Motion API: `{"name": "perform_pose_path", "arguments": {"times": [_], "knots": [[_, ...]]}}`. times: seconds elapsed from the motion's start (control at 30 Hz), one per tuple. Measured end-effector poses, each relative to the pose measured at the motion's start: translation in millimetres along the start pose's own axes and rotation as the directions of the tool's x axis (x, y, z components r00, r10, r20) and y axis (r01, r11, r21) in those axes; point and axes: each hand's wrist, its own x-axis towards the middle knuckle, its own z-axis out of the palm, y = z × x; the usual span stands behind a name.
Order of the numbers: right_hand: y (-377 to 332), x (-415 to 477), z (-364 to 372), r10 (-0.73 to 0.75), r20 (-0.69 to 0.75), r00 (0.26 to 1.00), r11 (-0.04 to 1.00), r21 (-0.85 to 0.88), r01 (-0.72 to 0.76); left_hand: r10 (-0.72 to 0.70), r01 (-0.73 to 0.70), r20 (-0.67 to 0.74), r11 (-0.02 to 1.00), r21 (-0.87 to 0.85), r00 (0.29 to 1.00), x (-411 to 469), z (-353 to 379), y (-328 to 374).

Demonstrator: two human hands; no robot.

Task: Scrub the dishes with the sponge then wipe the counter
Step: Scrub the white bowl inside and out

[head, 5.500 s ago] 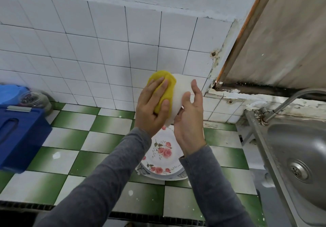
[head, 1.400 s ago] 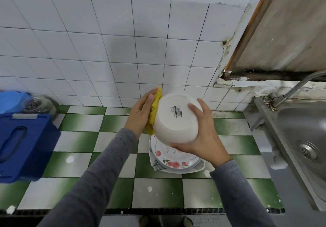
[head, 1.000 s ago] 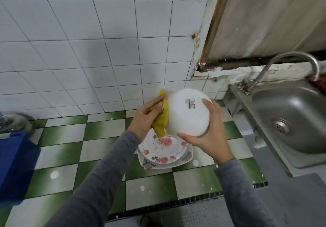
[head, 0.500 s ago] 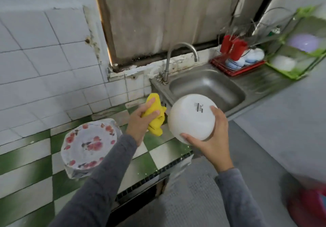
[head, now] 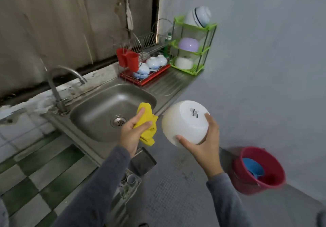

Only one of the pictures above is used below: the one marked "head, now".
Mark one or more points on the person's left hand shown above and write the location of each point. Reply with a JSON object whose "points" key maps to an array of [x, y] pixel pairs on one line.
{"points": [[131, 135]]}

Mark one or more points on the person's right hand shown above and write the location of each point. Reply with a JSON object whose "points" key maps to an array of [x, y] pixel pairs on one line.
{"points": [[206, 150]]}

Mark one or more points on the cream plastic bowl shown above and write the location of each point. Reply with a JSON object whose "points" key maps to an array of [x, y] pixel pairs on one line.
{"points": [[184, 63]]}

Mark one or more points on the purple plastic bowl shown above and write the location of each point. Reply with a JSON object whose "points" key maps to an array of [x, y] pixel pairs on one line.
{"points": [[188, 44]]}

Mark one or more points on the white plastic bowl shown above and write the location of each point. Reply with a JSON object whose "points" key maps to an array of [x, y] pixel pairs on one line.
{"points": [[188, 19]]}

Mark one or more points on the person's right forearm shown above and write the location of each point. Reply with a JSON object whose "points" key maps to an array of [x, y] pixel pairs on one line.
{"points": [[229, 201]]}

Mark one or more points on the dark square container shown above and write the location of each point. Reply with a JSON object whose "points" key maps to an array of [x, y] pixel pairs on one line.
{"points": [[142, 162]]}

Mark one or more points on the stainless steel sink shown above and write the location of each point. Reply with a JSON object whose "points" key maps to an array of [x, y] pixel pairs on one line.
{"points": [[102, 112]]}

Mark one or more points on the red plastic bucket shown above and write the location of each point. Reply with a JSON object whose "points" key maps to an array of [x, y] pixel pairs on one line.
{"points": [[239, 181]]}

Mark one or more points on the tray of small cups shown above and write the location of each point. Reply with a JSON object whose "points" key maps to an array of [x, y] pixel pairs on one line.
{"points": [[130, 183]]}

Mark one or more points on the blue plastic scoop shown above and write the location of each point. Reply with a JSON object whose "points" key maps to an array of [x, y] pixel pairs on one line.
{"points": [[253, 167]]}

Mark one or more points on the green plastic shelf rack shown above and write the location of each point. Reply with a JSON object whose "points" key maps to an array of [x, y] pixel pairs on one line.
{"points": [[196, 71]]}

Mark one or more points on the metal faucet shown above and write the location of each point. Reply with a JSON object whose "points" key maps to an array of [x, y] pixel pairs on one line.
{"points": [[53, 86]]}

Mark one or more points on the green dish soap bottle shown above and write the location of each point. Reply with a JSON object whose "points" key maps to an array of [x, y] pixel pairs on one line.
{"points": [[168, 43]]}

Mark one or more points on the white hanging cloth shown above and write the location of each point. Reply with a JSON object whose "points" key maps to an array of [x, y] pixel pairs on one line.
{"points": [[129, 15]]}

